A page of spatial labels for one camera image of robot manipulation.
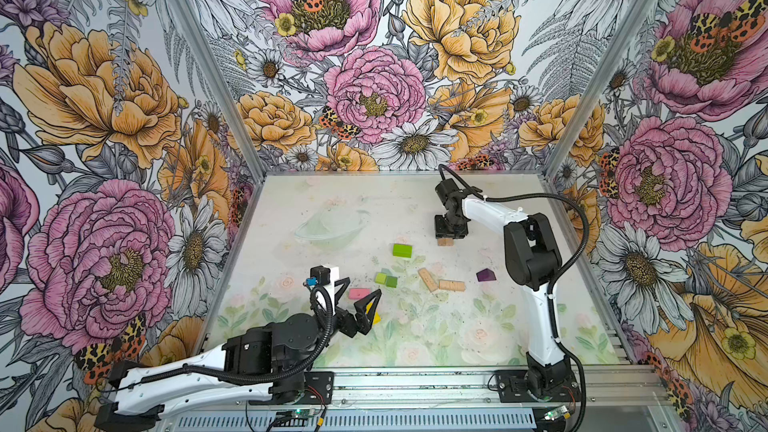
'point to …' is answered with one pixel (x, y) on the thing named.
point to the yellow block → (377, 317)
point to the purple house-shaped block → (485, 275)
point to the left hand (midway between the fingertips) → (364, 294)
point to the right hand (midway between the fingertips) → (445, 242)
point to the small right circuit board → (556, 412)
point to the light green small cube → (380, 278)
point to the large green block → (402, 250)
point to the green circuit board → (303, 413)
